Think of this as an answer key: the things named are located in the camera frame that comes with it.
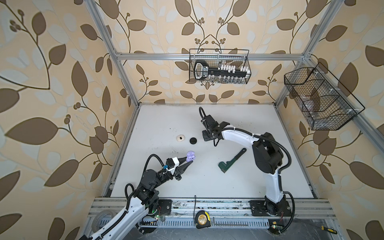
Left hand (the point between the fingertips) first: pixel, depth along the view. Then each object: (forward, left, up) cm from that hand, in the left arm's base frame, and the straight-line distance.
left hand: (190, 159), depth 68 cm
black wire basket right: (+25, -66, +13) cm, 72 cm away
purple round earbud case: (+1, 0, +2) cm, 2 cm away
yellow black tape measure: (-22, -6, -18) cm, 29 cm away
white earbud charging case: (+24, +9, -20) cm, 32 cm away
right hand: (+24, -9, -16) cm, 30 cm away
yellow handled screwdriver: (-23, -63, -20) cm, 69 cm away
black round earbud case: (+22, +1, -21) cm, 31 cm away
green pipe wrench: (+4, -19, -20) cm, 28 cm away
